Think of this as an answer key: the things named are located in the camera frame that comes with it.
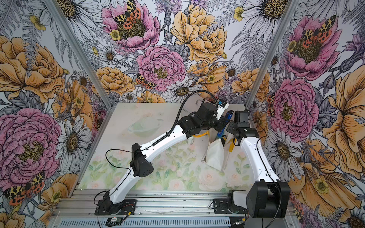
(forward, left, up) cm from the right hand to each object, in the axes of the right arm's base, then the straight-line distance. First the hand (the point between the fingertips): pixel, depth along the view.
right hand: (233, 129), depth 83 cm
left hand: (-1, +7, +9) cm, 11 cm away
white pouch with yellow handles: (-9, +10, -10) cm, 17 cm away
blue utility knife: (-1, +6, +11) cm, 12 cm away
